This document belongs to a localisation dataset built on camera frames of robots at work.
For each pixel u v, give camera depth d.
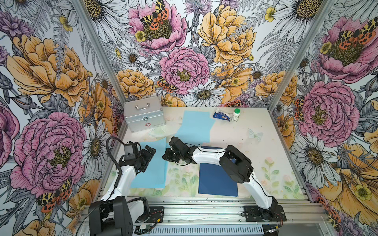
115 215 0.40
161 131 1.08
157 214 0.74
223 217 0.74
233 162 0.61
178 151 0.75
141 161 0.74
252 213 0.75
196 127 1.09
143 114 1.00
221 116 1.15
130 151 0.67
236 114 1.09
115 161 0.59
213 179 0.85
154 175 0.85
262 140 1.03
